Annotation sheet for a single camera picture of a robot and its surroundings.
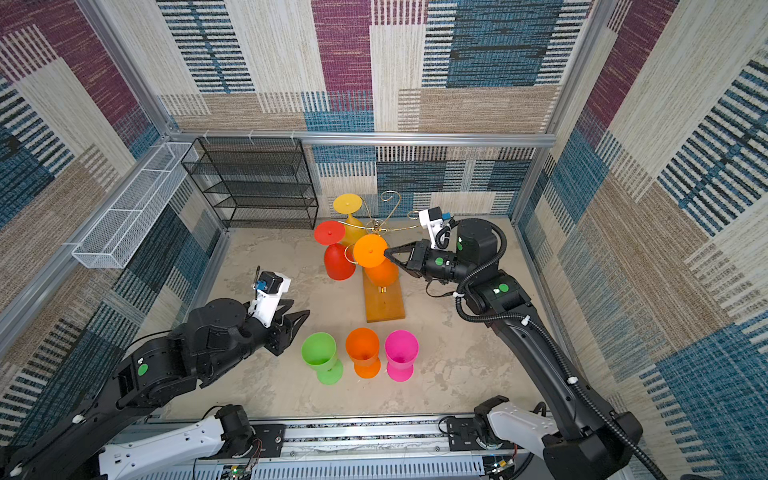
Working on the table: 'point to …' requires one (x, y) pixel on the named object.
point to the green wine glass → (319, 352)
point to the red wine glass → (339, 261)
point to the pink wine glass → (401, 351)
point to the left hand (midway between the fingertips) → (301, 305)
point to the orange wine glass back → (362, 347)
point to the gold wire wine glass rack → (382, 302)
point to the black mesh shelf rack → (255, 182)
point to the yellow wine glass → (349, 204)
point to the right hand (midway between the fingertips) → (385, 260)
